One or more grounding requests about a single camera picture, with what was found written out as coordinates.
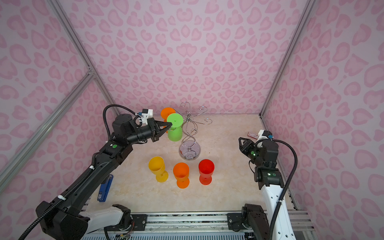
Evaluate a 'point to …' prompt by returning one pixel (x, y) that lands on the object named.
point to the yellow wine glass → (157, 166)
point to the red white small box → (253, 135)
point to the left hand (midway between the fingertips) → (172, 122)
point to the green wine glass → (175, 131)
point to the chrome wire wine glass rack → (190, 149)
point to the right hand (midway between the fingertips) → (241, 138)
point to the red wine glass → (206, 168)
